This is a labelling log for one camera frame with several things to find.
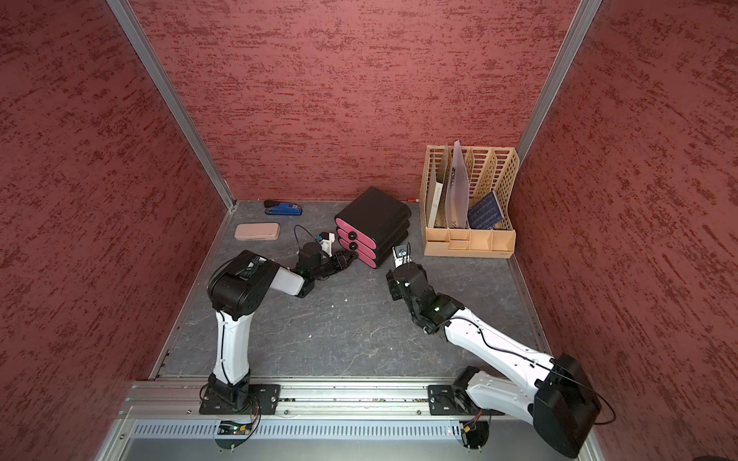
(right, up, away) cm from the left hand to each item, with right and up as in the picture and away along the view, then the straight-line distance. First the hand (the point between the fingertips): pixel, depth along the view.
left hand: (356, 258), depth 100 cm
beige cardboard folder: (+28, +29, -10) cm, 42 cm away
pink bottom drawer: (+2, +2, -2) cm, 3 cm away
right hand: (+14, -2, -18) cm, 23 cm away
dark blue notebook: (+47, +16, +3) cm, 50 cm away
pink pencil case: (-40, +10, +10) cm, 42 cm away
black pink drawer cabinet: (+7, +12, -9) cm, 16 cm away
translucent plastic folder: (+39, +25, +6) cm, 47 cm away
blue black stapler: (-35, +20, +17) cm, 44 cm away
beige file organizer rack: (+50, +33, +4) cm, 60 cm away
